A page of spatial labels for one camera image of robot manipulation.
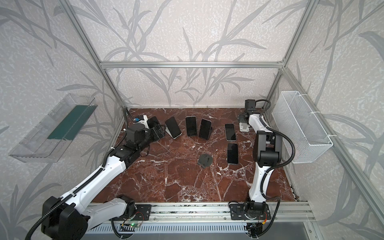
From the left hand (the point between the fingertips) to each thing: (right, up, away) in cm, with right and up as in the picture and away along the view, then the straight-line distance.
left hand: (162, 123), depth 79 cm
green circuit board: (-12, -48, -9) cm, 51 cm away
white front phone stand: (+51, -3, +26) cm, 58 cm away
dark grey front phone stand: (+23, -23, +12) cm, 35 cm away
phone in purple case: (+24, -4, +19) cm, 31 cm away
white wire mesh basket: (+63, +1, -13) cm, 64 cm away
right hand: (+53, +6, +23) cm, 58 cm away
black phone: (+1, -3, +22) cm, 22 cm away
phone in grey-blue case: (+14, -2, +22) cm, 26 cm away
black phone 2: (+41, -20, +16) cm, 49 cm away
